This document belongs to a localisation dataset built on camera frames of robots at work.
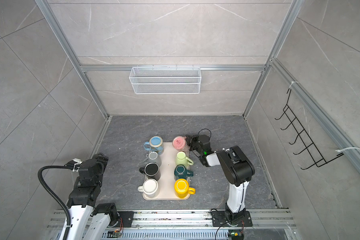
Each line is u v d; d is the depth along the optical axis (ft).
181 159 2.75
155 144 2.94
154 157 2.81
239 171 1.67
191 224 2.40
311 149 2.11
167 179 2.86
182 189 2.45
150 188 2.51
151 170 2.66
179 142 2.93
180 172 2.56
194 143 2.86
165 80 3.30
